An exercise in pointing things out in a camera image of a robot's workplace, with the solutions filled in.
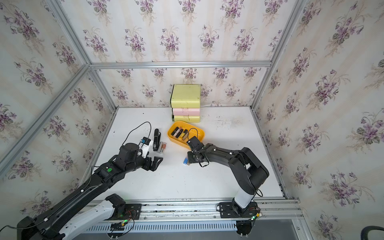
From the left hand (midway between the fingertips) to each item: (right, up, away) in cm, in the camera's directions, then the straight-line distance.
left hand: (157, 157), depth 76 cm
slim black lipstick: (+9, +10, +27) cm, 30 cm away
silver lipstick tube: (-3, +2, +19) cm, 20 cm away
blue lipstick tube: (+14, -6, +14) cm, 21 cm away
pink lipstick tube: (+8, +12, +28) cm, 31 cm away
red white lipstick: (0, +2, +20) cm, 20 cm away
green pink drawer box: (+14, +31, +19) cm, 39 cm away
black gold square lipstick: (+12, +10, +25) cm, 29 cm away
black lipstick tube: (+6, +12, +28) cm, 31 cm away
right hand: (+18, -5, +15) cm, 24 cm away
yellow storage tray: (+18, +11, +28) cm, 36 cm away
